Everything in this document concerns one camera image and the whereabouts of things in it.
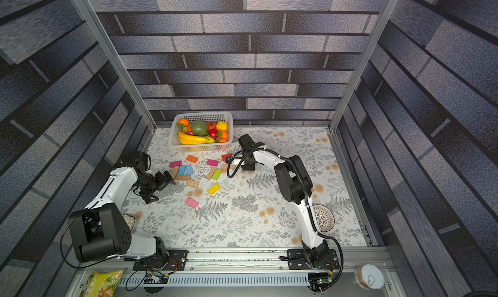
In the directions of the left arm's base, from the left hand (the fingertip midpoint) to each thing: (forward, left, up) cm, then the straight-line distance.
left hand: (168, 186), depth 85 cm
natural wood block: (+16, -23, -8) cm, 29 cm away
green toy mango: (+36, -7, +2) cm, 36 cm away
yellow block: (+3, -19, -8) cm, 21 cm away
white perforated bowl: (-11, -69, -7) cm, 70 cm away
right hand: (+21, -35, -8) cm, 41 cm away
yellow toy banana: (+28, -2, 0) cm, 29 cm away
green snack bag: (-35, +15, -5) cm, 39 cm away
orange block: (+21, -5, -8) cm, 23 cm away
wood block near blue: (+13, +3, -9) cm, 16 cm away
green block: (+12, -19, -9) cm, 24 cm away
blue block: (+14, -3, -8) cm, 17 cm away
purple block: (+18, +4, -9) cm, 21 cm away
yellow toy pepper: (+41, -20, -2) cm, 46 cm away
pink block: (-3, -9, -9) cm, 13 cm away
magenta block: (+19, -16, -9) cm, 26 cm away
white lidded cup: (-32, -79, -3) cm, 85 cm away
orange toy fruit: (+41, +2, +1) cm, 41 cm away
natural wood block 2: (+12, -16, -9) cm, 22 cm away
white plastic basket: (+47, -21, 0) cm, 52 cm away
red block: (+23, -22, -9) cm, 33 cm away
